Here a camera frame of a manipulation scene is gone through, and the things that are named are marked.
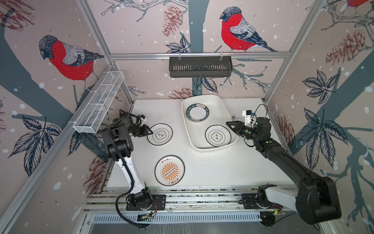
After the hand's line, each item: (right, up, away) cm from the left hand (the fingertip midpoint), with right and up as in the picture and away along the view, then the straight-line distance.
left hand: (148, 132), depth 99 cm
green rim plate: (+35, +14, +12) cm, 39 cm away
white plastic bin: (+52, +12, +13) cm, 55 cm away
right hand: (+50, +7, -19) cm, 54 cm away
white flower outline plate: (+9, -2, +1) cm, 10 cm away
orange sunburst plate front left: (+17, -20, -15) cm, 30 cm away
